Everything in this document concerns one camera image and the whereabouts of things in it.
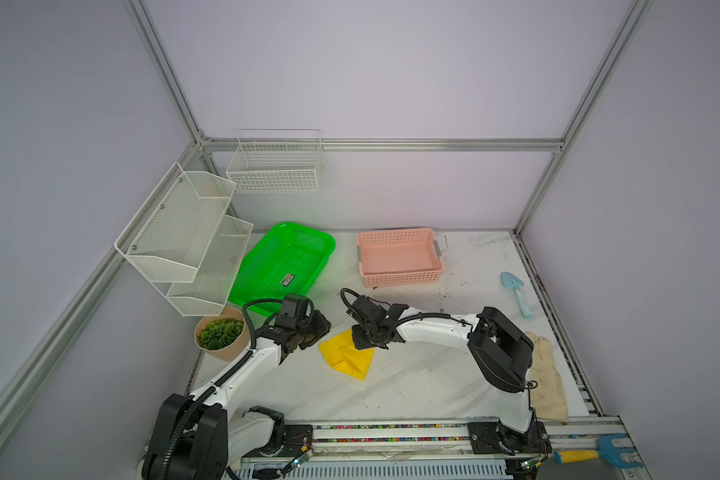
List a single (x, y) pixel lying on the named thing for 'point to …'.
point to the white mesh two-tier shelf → (185, 244)
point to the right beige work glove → (548, 398)
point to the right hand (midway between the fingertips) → (354, 340)
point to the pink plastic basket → (399, 257)
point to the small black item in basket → (287, 279)
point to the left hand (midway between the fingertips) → (329, 326)
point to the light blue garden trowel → (510, 280)
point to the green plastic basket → (283, 263)
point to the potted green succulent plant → (225, 336)
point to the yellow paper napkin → (341, 353)
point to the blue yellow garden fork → (606, 449)
